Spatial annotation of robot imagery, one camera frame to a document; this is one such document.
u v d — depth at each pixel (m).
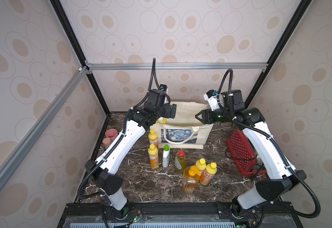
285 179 0.40
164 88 0.61
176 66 1.28
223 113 0.57
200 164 0.69
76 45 0.80
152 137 0.82
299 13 0.70
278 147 0.43
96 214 0.73
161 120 0.86
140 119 0.48
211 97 0.61
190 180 0.67
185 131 0.85
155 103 0.52
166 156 0.80
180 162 0.78
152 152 0.75
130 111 0.52
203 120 0.63
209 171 0.69
